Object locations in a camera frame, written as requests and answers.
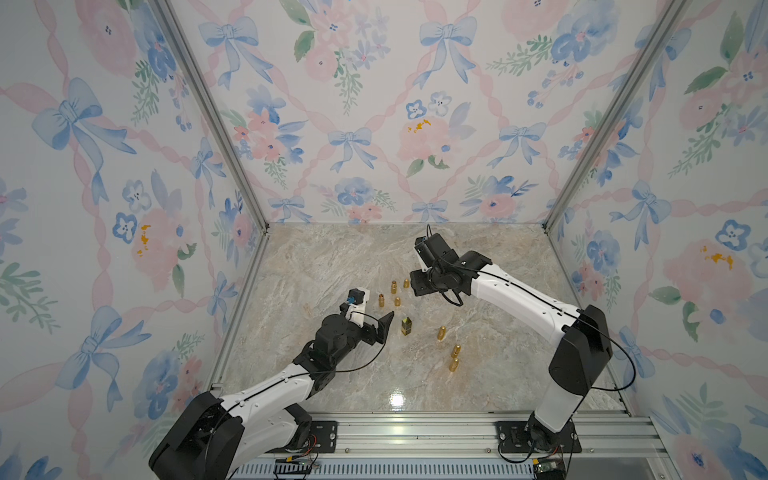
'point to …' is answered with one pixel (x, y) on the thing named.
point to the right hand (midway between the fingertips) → (419, 280)
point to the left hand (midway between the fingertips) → (380, 306)
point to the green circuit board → (546, 466)
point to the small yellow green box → (406, 326)
